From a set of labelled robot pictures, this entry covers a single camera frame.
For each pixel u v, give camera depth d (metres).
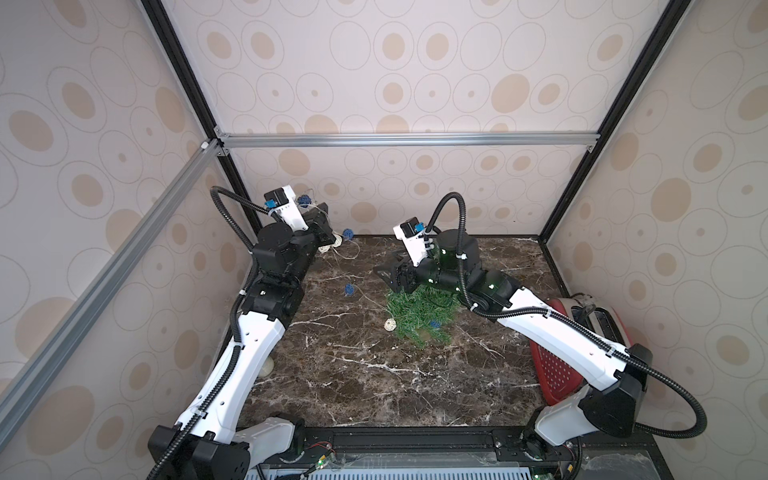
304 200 0.66
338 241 0.71
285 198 0.55
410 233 0.56
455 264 0.49
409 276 0.58
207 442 0.37
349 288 1.05
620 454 0.73
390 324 0.74
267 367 0.87
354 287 1.05
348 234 0.72
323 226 0.57
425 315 0.69
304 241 0.48
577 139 0.92
